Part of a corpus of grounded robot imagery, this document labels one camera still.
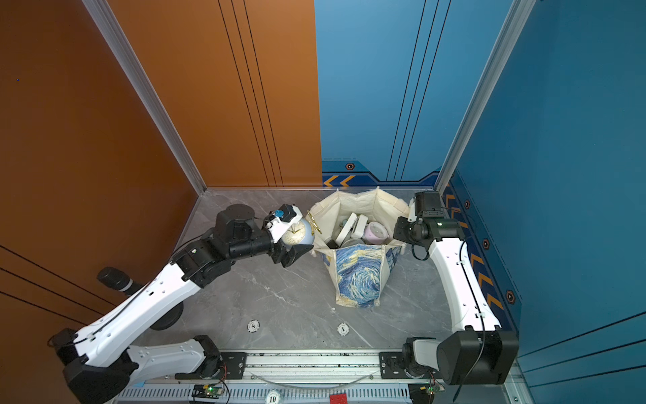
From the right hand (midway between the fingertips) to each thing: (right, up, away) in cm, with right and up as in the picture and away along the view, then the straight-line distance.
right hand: (400, 230), depth 80 cm
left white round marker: (-47, -31, +1) cm, 57 cm away
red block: (-20, -45, -13) cm, 50 cm away
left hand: (-29, +1, -14) cm, 32 cm away
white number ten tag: (-37, -41, -16) cm, 58 cm away
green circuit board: (-56, -45, -9) cm, 72 cm away
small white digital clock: (-12, 0, +9) cm, 15 cm away
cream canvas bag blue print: (-14, -11, -6) cm, 19 cm away
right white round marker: (-18, -32, 0) cm, 37 cm away
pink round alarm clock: (-6, -2, +11) cm, 12 cm away
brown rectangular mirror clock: (-17, -2, +12) cm, 21 cm away
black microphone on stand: (-75, -11, -17) cm, 78 cm away
